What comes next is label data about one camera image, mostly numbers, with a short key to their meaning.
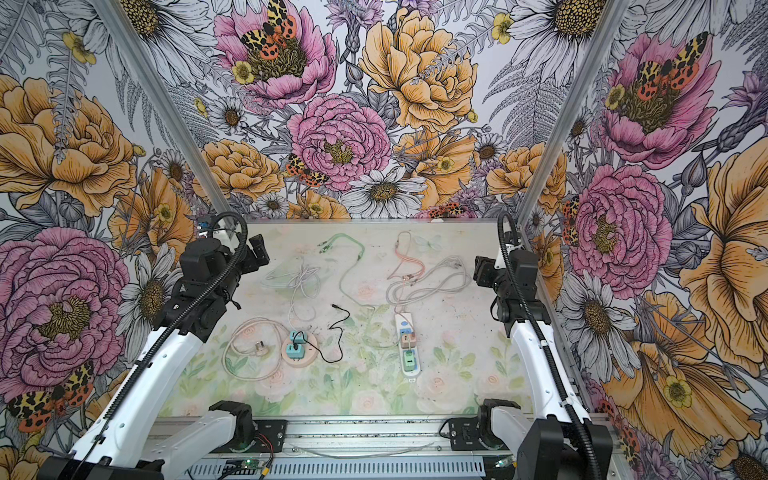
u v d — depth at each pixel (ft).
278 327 3.04
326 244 3.79
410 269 3.56
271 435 2.41
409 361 2.61
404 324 3.00
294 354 2.73
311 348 2.79
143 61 2.60
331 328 3.07
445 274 3.48
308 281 3.37
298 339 2.61
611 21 2.39
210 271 1.73
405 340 2.73
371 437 2.49
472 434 2.45
